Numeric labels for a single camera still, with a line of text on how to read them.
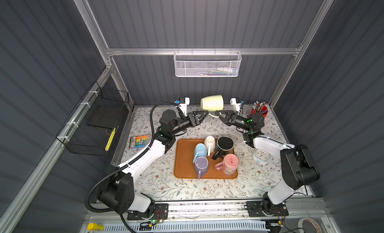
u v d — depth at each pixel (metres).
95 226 0.64
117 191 0.41
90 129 0.72
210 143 0.89
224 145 0.85
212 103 0.72
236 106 0.74
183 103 0.67
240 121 0.71
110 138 0.69
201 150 0.85
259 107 1.02
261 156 0.89
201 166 0.81
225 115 0.75
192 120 0.64
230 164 0.77
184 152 0.94
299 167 0.47
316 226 0.68
